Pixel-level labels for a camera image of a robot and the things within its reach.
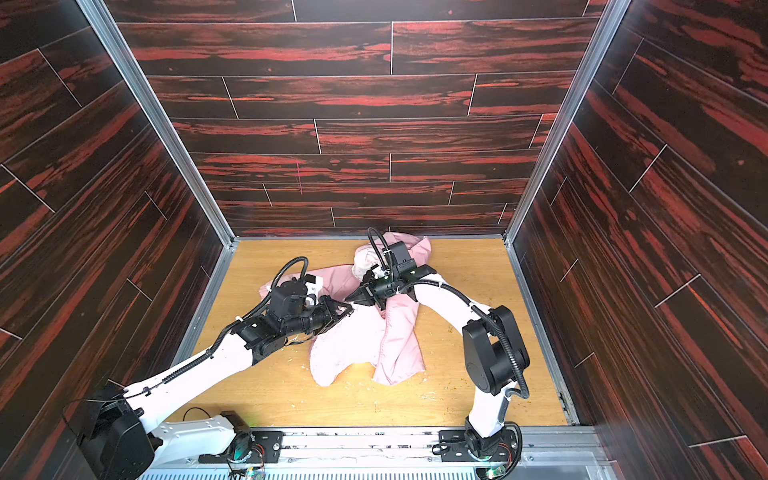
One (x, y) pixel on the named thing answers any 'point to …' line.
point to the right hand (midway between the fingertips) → (348, 296)
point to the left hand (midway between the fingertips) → (356, 309)
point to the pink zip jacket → (381, 331)
